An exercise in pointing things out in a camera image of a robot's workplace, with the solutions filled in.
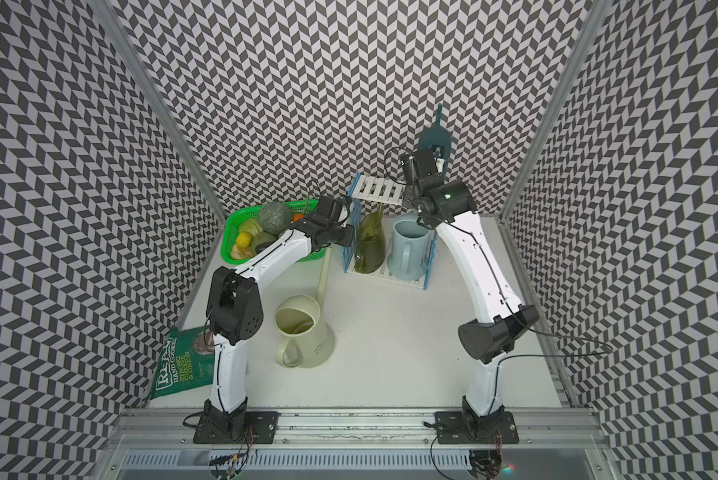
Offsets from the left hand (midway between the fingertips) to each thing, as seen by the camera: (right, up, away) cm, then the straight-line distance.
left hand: (349, 234), depth 96 cm
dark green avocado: (-26, +6, +6) cm, 28 cm away
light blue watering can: (+19, -3, -9) cm, 21 cm away
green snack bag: (-42, -35, -17) cm, 57 cm away
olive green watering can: (+7, -6, -2) cm, 9 cm away
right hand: (+21, +9, -21) cm, 31 cm away
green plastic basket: (-43, +2, +9) cm, 44 cm away
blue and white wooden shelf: (+5, +15, -4) cm, 16 cm away
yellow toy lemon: (-37, -2, +5) cm, 37 cm away
